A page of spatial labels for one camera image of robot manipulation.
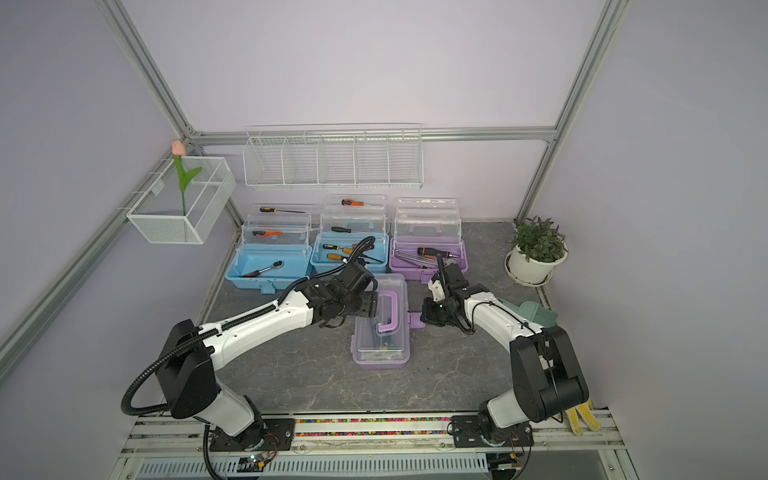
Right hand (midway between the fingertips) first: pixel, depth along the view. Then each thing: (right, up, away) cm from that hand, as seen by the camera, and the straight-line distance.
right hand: (422, 315), depth 89 cm
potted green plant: (+36, +21, +2) cm, 41 cm away
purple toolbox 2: (+3, +30, +21) cm, 37 cm away
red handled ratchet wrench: (-58, +12, +16) cm, 61 cm away
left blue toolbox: (-52, +20, +20) cm, 59 cm away
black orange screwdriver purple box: (+5, +19, +20) cm, 28 cm away
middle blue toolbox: (-28, +31, +28) cm, 50 cm away
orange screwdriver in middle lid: (-26, +38, +23) cm, 51 cm away
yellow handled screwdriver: (-31, +17, +20) cm, 40 cm away
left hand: (-16, +5, -6) cm, 18 cm away
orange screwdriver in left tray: (-55, +25, +16) cm, 63 cm away
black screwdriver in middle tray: (-28, +27, +20) cm, 44 cm away
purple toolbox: (-11, -5, -9) cm, 15 cm away
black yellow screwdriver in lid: (-52, +35, +21) cm, 66 cm away
